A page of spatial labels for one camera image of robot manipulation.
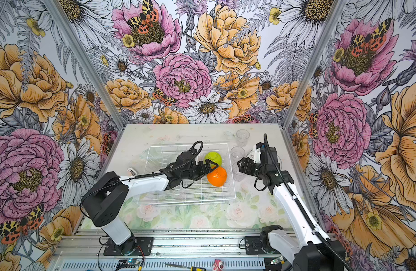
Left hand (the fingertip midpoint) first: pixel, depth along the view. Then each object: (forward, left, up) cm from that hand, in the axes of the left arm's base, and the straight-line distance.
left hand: (213, 173), depth 86 cm
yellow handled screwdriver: (-38, +9, -10) cm, 40 cm away
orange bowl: (-1, -2, -2) cm, 3 cm away
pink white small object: (-37, -1, -5) cm, 38 cm away
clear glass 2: (+17, -14, -7) cm, 23 cm away
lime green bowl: (+12, -1, -4) cm, 13 cm away
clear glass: (+31, -19, -8) cm, 37 cm away
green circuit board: (-35, +34, -11) cm, 50 cm away
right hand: (-2, -14, +6) cm, 16 cm away
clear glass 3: (+1, -13, -4) cm, 13 cm away
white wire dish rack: (+16, +32, -9) cm, 37 cm away
